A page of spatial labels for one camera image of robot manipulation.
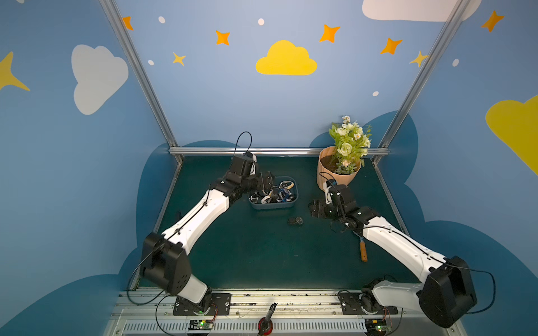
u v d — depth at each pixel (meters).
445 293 0.41
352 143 0.89
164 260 0.42
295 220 0.96
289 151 1.28
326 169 0.94
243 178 0.62
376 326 0.71
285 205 1.00
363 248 0.86
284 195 1.01
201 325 0.71
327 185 0.78
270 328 0.62
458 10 0.69
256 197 1.01
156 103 0.96
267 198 0.98
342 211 0.63
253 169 0.66
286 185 1.04
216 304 0.75
